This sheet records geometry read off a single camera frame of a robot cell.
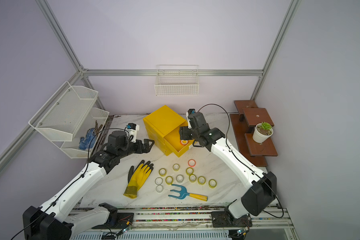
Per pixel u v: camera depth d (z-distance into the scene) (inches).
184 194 32.2
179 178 34.5
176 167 36.3
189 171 35.8
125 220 28.7
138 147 26.6
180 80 36.6
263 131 31.5
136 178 33.8
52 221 14.7
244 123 34.5
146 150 27.1
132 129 26.6
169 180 34.4
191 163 36.9
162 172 35.7
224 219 28.8
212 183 33.8
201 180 34.0
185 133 27.0
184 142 33.8
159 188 33.1
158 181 33.9
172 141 33.6
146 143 27.1
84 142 34.5
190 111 26.8
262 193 15.9
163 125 34.6
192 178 34.6
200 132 22.4
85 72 36.5
